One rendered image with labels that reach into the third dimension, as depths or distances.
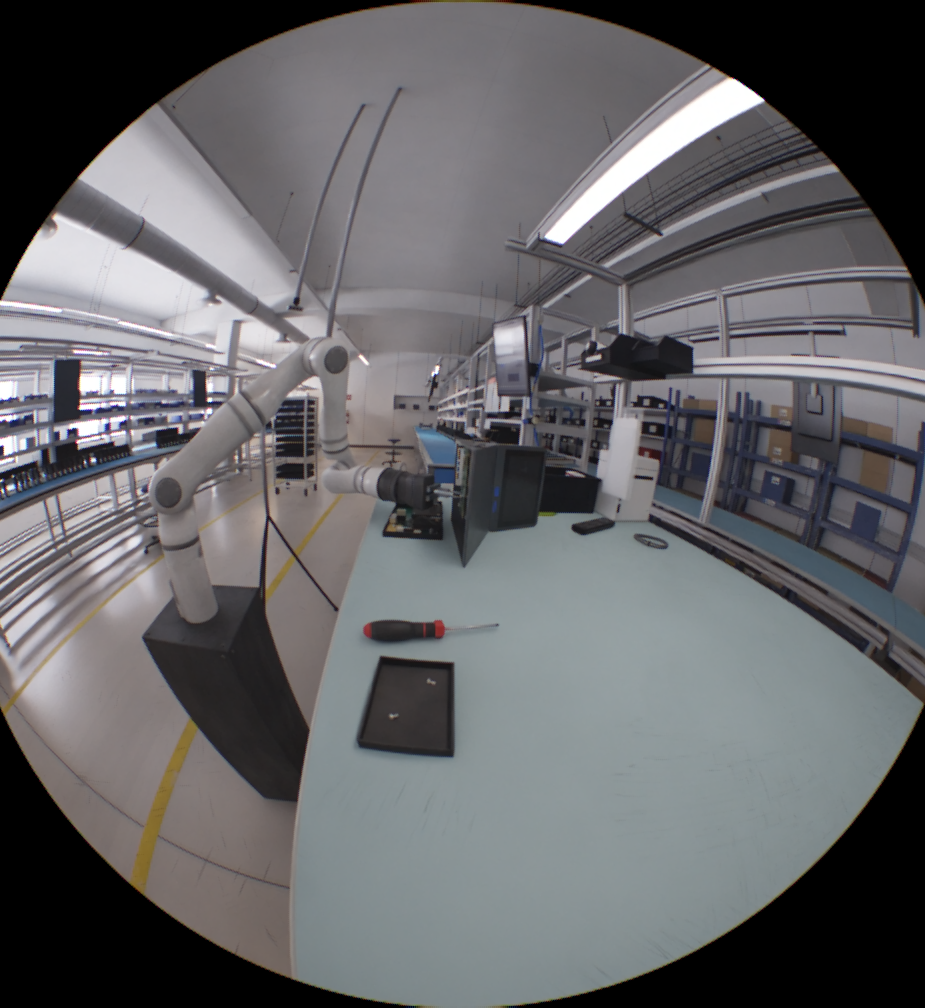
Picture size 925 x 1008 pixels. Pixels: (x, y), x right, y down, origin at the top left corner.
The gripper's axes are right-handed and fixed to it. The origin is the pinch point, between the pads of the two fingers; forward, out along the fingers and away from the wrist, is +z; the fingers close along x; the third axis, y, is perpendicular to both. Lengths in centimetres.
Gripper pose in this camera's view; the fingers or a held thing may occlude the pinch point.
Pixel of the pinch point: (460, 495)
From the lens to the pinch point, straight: 64.1
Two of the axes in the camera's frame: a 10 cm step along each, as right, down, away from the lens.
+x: 0.8, -9.6, -2.7
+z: 9.0, 1.9, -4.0
